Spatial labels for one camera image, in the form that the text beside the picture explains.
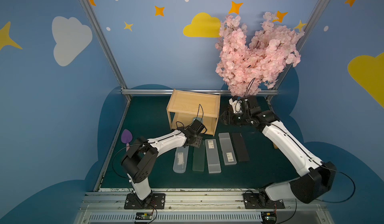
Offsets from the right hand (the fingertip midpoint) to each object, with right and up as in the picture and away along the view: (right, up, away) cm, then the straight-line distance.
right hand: (224, 117), depth 79 cm
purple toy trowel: (-62, -14, +20) cm, 67 cm away
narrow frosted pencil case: (+5, -21, +13) cm, 25 cm away
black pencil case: (+13, -22, +12) cm, 28 cm away
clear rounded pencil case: (-25, -26, +9) cm, 37 cm away
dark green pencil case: (-14, -24, +6) cm, 28 cm away
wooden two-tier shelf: (-22, +6, +9) cm, 25 cm away
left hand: (-16, -13, +13) cm, 25 cm away
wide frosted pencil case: (-5, -24, +10) cm, 26 cm away
